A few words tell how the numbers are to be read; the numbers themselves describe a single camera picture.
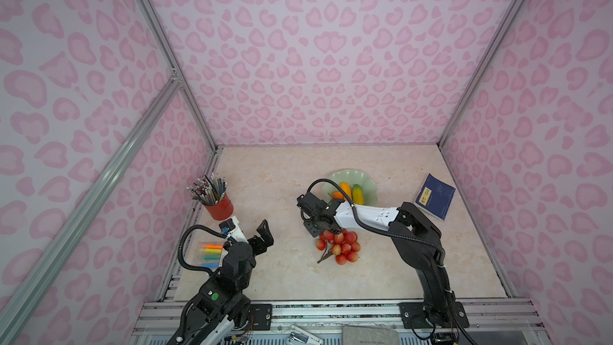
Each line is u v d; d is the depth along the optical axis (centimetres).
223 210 90
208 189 83
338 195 96
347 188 100
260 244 69
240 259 56
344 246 84
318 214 69
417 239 45
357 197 97
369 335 68
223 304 53
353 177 104
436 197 100
